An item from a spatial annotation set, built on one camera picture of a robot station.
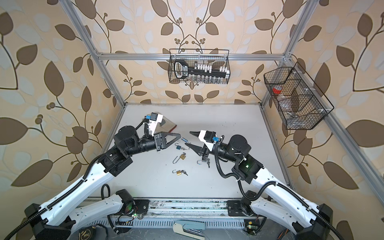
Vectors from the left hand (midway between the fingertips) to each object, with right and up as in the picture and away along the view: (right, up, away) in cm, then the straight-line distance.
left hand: (180, 137), depth 57 cm
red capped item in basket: (+54, +25, +31) cm, 67 cm away
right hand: (+4, 0, +1) cm, 4 cm away
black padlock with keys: (+11, -18, +33) cm, 39 cm away
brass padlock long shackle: (-3, -16, +34) cm, 38 cm away
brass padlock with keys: (-4, -24, +29) cm, 38 cm away
